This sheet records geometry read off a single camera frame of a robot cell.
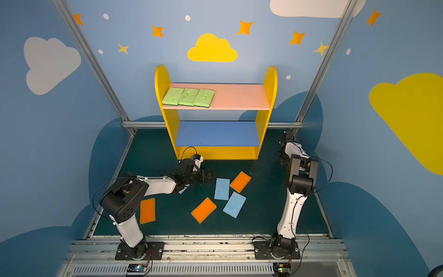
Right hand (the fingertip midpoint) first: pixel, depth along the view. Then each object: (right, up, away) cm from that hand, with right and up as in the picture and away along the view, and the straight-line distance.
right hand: (283, 154), depth 105 cm
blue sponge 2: (-31, -25, -17) cm, 44 cm away
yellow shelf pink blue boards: (-40, +8, -13) cm, 43 cm away
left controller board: (-74, -46, -35) cm, 94 cm away
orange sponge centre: (-47, -27, -21) cm, 58 cm away
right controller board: (-13, -47, -34) cm, 59 cm away
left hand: (-44, -9, -11) cm, 47 cm away
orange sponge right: (-27, -15, -8) cm, 32 cm away
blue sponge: (-38, -18, -13) cm, 44 cm away
